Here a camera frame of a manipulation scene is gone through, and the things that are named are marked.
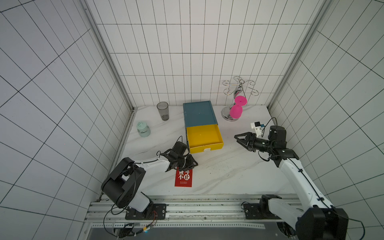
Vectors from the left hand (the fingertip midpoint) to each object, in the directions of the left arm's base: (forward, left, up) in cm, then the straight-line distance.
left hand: (194, 167), depth 86 cm
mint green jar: (+24, +35, +5) cm, 42 cm away
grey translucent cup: (+39, +23, +10) cm, 46 cm away
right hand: (+9, -22, +20) cm, 31 cm away
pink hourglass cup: (+33, -27, +14) cm, 45 cm away
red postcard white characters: (-6, +6, -2) cm, 9 cm away
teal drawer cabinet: (+26, -3, +19) cm, 32 cm away
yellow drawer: (+13, -4, +13) cm, 19 cm away
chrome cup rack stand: (+43, -28, +28) cm, 58 cm away
